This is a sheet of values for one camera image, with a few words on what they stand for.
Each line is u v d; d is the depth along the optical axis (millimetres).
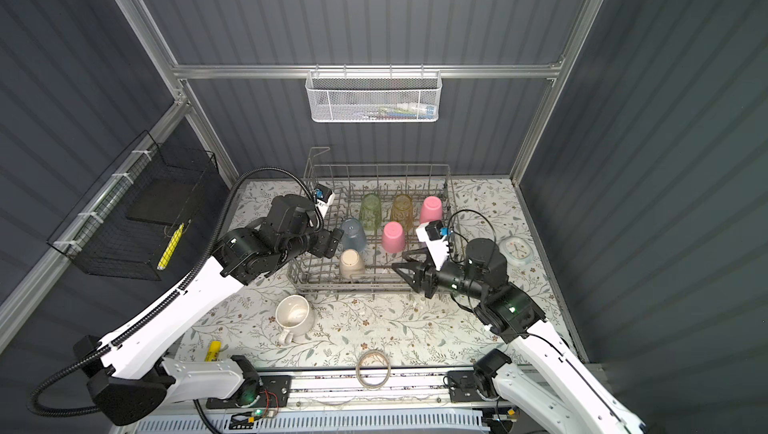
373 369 792
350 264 821
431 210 939
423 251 631
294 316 846
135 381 408
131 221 733
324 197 599
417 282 576
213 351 785
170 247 688
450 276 564
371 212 958
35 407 373
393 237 886
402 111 914
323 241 618
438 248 558
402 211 937
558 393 440
